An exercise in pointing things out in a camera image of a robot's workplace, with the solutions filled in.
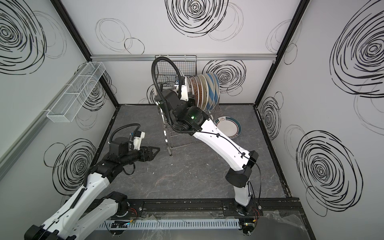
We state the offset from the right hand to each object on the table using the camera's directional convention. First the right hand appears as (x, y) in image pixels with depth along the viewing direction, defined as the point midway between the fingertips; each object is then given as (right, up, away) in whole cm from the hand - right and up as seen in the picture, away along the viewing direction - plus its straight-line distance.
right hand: (186, 93), depth 65 cm
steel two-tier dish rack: (-11, -23, +31) cm, 40 cm away
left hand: (-17, -27, +11) cm, 34 cm away
